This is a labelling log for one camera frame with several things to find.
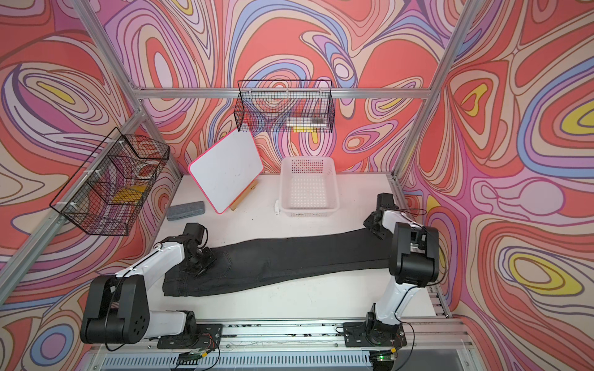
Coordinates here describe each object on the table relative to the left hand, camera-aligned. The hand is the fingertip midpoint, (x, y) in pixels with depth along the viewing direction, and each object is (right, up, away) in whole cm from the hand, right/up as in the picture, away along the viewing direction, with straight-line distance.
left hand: (214, 266), depth 88 cm
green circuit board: (-2, -24, -16) cm, 29 cm away
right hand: (+65, +12, +10) cm, 67 cm away
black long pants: (+11, +1, 0) cm, 11 cm away
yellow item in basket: (-20, +28, -17) cm, 38 cm away
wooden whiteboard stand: (+3, +23, +14) cm, 27 cm away
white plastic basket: (+38, +32, +28) cm, 57 cm away
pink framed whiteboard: (+5, +37, -2) cm, 38 cm away
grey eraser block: (-18, +21, +13) cm, 31 cm away
